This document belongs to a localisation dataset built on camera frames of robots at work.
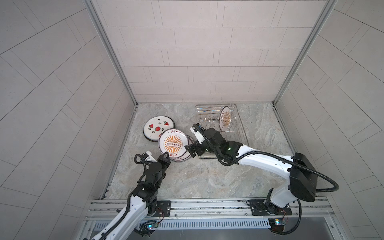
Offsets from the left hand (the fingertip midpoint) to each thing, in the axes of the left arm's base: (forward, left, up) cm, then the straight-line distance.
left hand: (173, 150), depth 82 cm
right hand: (0, -10, +8) cm, 13 cm away
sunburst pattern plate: (+23, -32, -2) cm, 40 cm away
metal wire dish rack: (+32, -21, -8) cm, 39 cm away
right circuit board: (-33, -51, -8) cm, 61 cm away
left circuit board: (-34, +6, -5) cm, 34 cm away
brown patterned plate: (+5, 0, +1) cm, 5 cm away
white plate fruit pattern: (+19, +16, -6) cm, 25 cm away
